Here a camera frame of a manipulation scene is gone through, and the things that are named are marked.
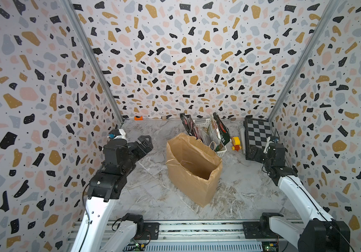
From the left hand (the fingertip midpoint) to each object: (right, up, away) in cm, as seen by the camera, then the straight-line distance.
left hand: (145, 141), depth 67 cm
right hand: (+57, -5, +18) cm, 60 cm away
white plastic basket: (+29, +11, +47) cm, 57 cm away
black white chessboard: (+66, +4, +43) cm, 79 cm away
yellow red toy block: (+49, -2, +36) cm, 61 cm away
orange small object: (-24, +15, +58) cm, 64 cm away
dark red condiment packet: (+20, +7, +28) cm, 35 cm away
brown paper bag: (+22, -18, +26) cm, 38 cm away
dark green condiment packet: (+37, +6, +19) cm, 42 cm away
